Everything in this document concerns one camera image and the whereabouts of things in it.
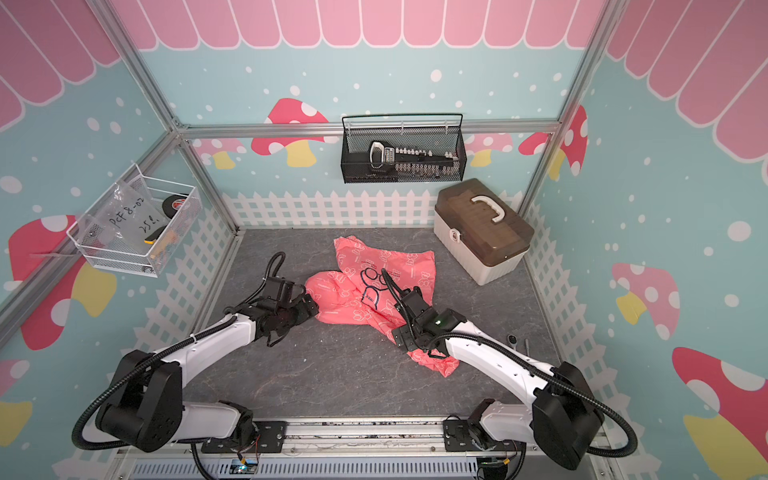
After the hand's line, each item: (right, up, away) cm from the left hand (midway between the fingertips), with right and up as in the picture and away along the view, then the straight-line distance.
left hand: (308, 316), depth 90 cm
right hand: (+32, -2, -7) cm, 32 cm away
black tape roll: (-34, +32, -10) cm, 48 cm away
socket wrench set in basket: (+32, +47, -1) cm, 56 cm away
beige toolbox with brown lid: (+56, +27, +10) cm, 63 cm away
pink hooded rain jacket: (+15, +7, +5) cm, 17 cm away
